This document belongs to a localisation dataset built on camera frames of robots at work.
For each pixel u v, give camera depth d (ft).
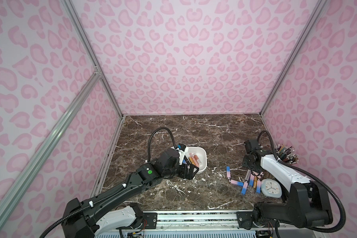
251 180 2.76
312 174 1.39
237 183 2.76
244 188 2.68
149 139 3.51
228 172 2.89
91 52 2.76
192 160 3.04
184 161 3.03
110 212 1.83
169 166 1.84
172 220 2.46
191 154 3.17
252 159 2.06
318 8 2.30
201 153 3.05
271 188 2.65
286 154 2.63
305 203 1.35
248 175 2.82
